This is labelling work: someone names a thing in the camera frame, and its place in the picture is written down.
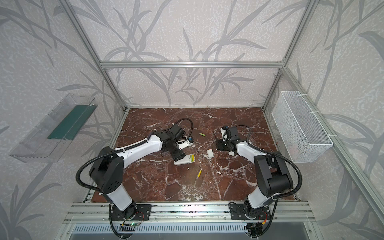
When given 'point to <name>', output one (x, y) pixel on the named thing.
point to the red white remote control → (188, 158)
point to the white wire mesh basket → (302, 138)
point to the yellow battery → (199, 173)
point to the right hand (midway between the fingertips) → (219, 139)
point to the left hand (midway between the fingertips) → (182, 148)
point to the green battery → (201, 134)
